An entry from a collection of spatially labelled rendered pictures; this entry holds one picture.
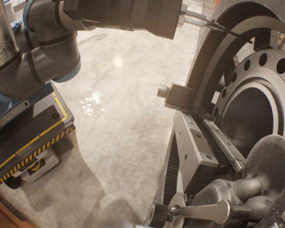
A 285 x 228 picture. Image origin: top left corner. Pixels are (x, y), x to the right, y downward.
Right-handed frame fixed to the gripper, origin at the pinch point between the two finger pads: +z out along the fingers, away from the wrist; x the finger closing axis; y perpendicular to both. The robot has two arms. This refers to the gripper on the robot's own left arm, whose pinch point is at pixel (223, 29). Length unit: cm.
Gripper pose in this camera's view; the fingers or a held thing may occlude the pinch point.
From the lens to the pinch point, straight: 22.2
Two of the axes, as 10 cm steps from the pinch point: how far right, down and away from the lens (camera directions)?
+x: -1.9, 8.5, 4.9
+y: 2.0, -4.6, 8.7
